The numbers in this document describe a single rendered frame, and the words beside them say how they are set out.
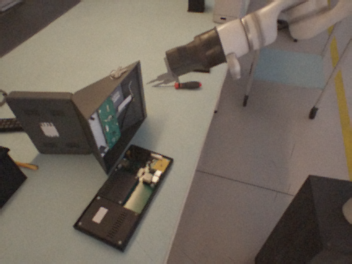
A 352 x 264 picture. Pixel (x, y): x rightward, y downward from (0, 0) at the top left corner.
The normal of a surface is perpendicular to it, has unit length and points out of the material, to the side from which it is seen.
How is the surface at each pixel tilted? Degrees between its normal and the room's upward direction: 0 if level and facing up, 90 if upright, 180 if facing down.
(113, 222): 0
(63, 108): 90
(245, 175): 0
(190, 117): 0
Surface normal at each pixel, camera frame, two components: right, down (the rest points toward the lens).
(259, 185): -0.01, -0.68
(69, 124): -0.03, 0.73
